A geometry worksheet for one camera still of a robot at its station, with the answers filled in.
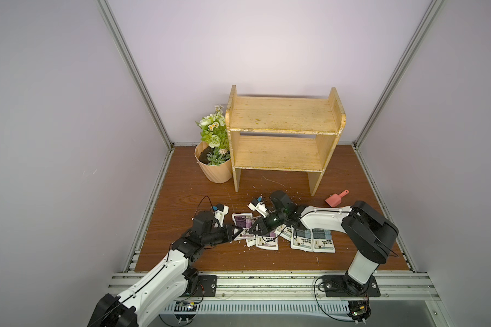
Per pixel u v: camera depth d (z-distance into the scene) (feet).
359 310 2.31
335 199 3.10
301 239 2.73
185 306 2.34
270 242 2.73
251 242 2.73
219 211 2.49
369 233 1.51
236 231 2.56
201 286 2.38
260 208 2.61
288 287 2.44
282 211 2.28
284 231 2.80
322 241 2.73
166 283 1.67
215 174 3.10
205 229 2.11
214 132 2.81
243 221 2.72
